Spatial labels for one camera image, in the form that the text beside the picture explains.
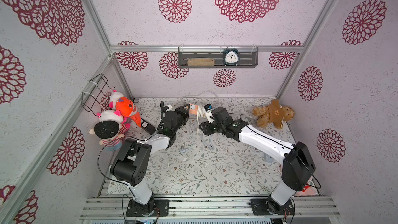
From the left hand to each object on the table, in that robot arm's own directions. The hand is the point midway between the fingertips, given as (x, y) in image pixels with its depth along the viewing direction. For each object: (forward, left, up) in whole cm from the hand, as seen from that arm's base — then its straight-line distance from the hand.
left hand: (191, 105), depth 88 cm
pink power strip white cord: (-4, -3, 0) cm, 5 cm away
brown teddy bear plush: (+6, -54, -15) cm, 57 cm away
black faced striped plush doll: (-16, +41, +1) cm, 44 cm away
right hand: (-11, -6, -2) cm, 13 cm away
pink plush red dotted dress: (-41, -57, -15) cm, 72 cm away
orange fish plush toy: (-3, +35, 0) cm, 36 cm away
